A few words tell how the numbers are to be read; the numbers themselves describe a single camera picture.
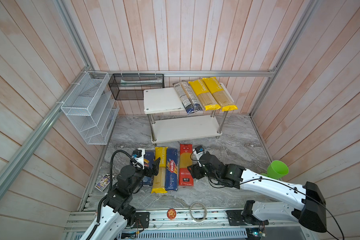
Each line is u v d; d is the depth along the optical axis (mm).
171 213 760
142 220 736
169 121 1088
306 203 403
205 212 766
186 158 929
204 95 798
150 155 905
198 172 667
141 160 637
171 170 876
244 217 647
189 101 763
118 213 524
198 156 683
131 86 1040
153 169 673
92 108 721
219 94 803
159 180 838
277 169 774
